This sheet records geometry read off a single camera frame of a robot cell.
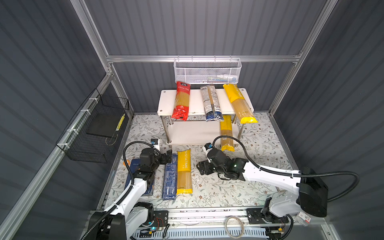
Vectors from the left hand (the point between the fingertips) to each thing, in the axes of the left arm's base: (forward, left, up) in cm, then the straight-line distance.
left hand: (165, 150), depth 85 cm
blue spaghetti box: (-18, -3, -9) cm, 20 cm away
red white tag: (-33, -69, -9) cm, 77 cm away
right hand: (-9, -21, 0) cm, 23 cm away
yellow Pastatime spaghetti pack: (-9, -11, -10) cm, 17 cm away
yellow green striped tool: (+8, +22, +15) cm, 28 cm away
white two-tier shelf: (+16, -15, -5) cm, 23 cm away
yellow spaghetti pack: (+7, -37, -2) cm, 38 cm away
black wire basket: (-1, +34, +15) cm, 38 cm away
